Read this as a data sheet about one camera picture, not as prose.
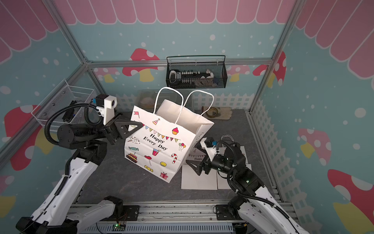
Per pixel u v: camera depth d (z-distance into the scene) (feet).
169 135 1.49
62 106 2.42
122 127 1.47
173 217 2.43
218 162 1.83
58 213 1.26
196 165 1.84
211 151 1.84
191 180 2.70
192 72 3.00
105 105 1.33
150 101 3.26
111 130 1.38
